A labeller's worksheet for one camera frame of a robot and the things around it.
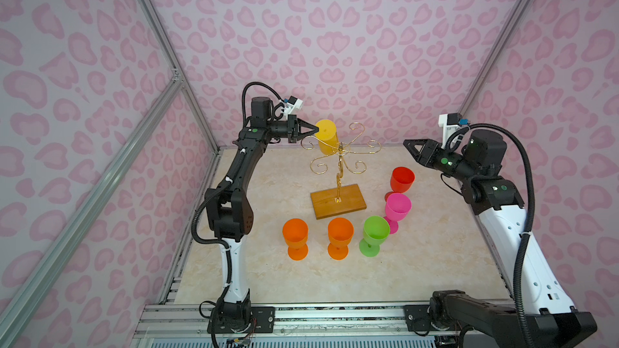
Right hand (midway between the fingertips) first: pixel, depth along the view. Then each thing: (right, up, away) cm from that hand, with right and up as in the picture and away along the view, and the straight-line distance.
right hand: (409, 141), depth 65 cm
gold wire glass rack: (-18, -2, +11) cm, 21 cm away
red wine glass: (+6, -11, +25) cm, 28 cm away
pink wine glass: (+4, -21, +22) cm, 31 cm away
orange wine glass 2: (-17, -29, +15) cm, 37 cm away
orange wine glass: (-32, -28, +13) cm, 45 cm away
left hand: (-25, +6, +12) cm, 28 cm away
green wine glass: (-5, -29, +17) cm, 34 cm away
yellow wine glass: (-22, +3, +13) cm, 25 cm away
